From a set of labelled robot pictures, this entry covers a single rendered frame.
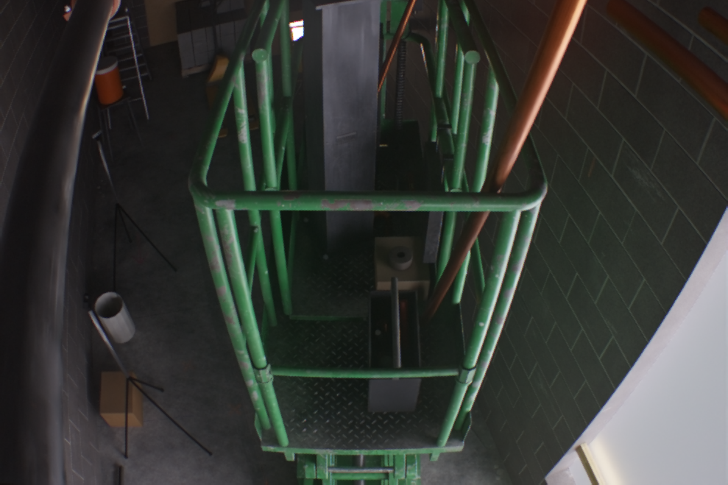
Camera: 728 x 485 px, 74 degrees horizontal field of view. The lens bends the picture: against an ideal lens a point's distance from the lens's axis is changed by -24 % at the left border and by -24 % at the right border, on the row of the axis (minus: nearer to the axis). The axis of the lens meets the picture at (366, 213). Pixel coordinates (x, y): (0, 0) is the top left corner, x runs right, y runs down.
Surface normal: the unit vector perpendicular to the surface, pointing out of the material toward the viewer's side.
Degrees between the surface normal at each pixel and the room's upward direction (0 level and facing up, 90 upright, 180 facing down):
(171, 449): 0
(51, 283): 64
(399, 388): 90
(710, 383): 90
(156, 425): 0
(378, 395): 90
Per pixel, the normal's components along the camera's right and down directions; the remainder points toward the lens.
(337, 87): 0.41, 0.64
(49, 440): 0.91, -0.40
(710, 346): -0.96, 0.18
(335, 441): 0.02, -0.72
